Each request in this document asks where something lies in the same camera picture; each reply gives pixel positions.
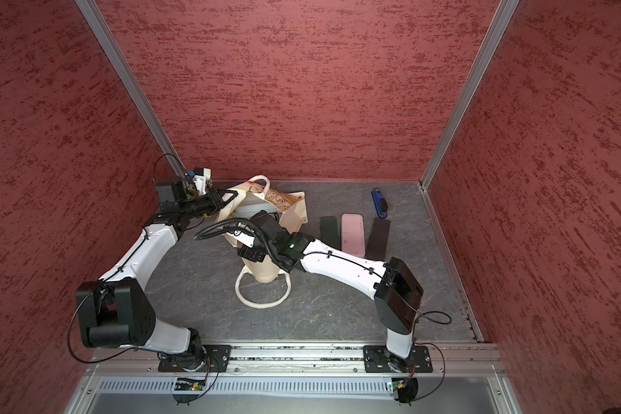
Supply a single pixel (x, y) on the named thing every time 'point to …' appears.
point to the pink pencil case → (352, 234)
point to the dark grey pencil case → (379, 240)
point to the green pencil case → (329, 231)
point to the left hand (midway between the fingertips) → (236, 197)
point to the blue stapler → (379, 203)
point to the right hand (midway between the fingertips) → (248, 238)
